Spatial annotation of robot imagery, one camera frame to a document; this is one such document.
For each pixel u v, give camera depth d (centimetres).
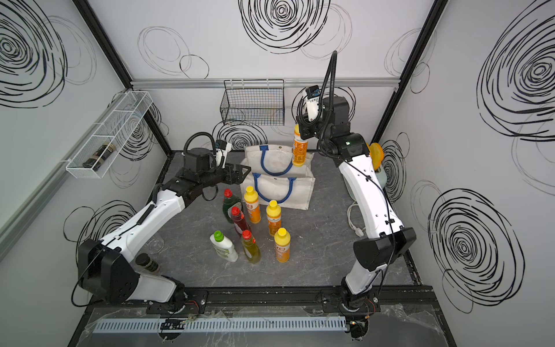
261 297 75
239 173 70
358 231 89
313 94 57
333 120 50
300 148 77
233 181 71
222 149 70
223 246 72
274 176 82
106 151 69
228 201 83
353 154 48
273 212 75
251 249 72
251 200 78
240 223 78
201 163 61
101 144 73
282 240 68
